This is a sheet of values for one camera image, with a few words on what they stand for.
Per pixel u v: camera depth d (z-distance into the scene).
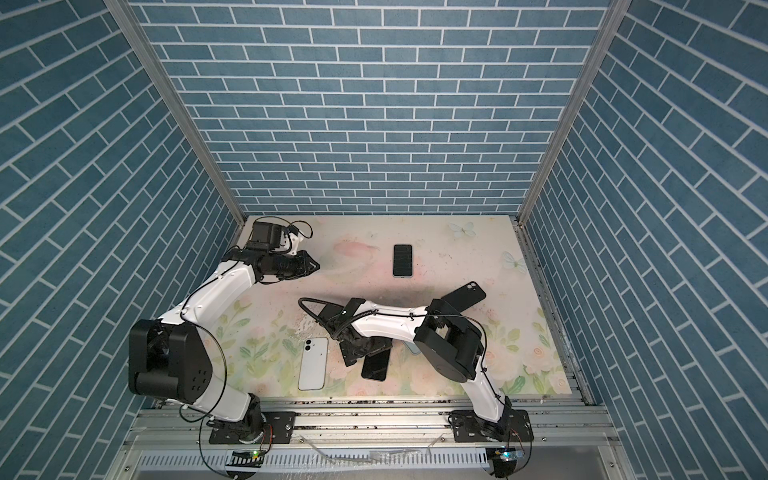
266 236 0.68
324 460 0.71
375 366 0.83
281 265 0.72
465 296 0.99
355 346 0.77
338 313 0.69
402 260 1.09
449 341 0.51
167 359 0.43
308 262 0.81
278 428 0.73
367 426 0.75
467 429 0.74
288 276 0.76
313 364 0.85
